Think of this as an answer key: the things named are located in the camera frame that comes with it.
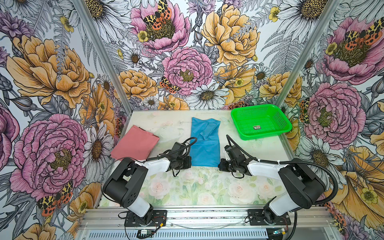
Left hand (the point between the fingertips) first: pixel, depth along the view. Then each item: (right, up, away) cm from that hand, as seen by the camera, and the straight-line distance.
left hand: (190, 167), depth 91 cm
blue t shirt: (+9, +11, +8) cm, 17 cm away
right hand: (+17, -1, -1) cm, 17 cm away
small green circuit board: (+44, -24, -20) cm, 53 cm away
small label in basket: (+48, +24, +21) cm, 57 cm away
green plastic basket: (+52, +28, +24) cm, 63 cm away
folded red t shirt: (-35, +14, +8) cm, 38 cm away
